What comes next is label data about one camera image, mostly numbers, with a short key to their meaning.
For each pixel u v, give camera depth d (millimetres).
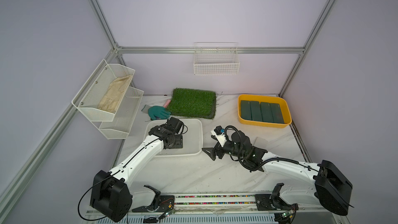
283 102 1106
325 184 411
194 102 1130
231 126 582
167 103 1140
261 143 935
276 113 1080
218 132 652
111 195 390
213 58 1014
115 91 806
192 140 932
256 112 1097
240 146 581
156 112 1086
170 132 581
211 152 677
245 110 1095
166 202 732
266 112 1080
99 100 763
